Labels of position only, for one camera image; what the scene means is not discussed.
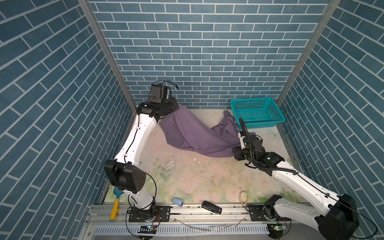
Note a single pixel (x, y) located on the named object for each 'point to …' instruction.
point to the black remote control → (210, 207)
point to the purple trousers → (220, 140)
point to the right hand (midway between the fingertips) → (235, 146)
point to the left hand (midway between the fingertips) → (176, 103)
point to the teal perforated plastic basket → (257, 112)
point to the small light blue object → (177, 201)
